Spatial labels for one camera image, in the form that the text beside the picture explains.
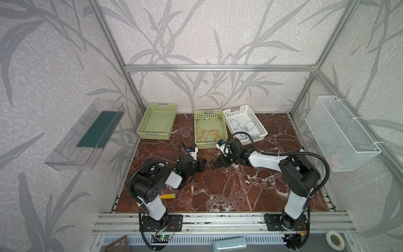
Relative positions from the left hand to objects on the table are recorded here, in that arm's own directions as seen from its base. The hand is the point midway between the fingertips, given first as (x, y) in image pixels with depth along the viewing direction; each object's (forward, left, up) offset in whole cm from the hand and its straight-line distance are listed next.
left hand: (208, 156), depth 93 cm
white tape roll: (-38, -55, -1) cm, 67 cm away
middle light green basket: (+25, 0, -5) cm, 26 cm away
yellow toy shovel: (-22, +19, -2) cm, 30 cm away
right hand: (+1, -6, 0) cm, 6 cm away
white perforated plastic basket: (+33, -24, -4) cm, 41 cm away
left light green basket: (+31, +39, -5) cm, 50 cm away
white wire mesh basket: (-10, -56, +30) cm, 64 cm away
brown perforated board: (-42, +38, -3) cm, 57 cm away
